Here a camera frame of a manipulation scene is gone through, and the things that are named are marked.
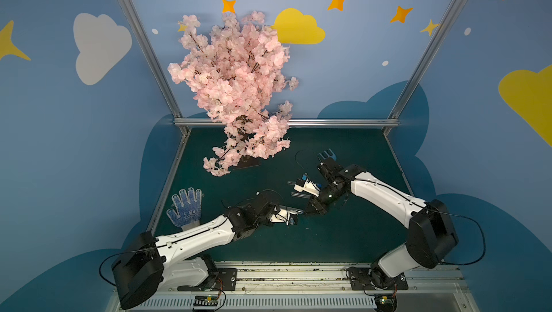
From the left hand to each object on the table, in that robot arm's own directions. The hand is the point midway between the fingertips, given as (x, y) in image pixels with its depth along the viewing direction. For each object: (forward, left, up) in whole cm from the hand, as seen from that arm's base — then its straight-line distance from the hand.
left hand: (277, 195), depth 81 cm
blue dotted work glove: (-2, +38, -13) cm, 40 cm away
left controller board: (-33, +24, -16) cm, 44 cm away
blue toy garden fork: (+31, -28, -13) cm, 44 cm away
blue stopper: (+2, -9, +11) cm, 15 cm away
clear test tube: (-6, -6, +2) cm, 9 cm away
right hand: (-5, -12, -1) cm, 13 cm away
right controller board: (-32, -39, -16) cm, 53 cm away
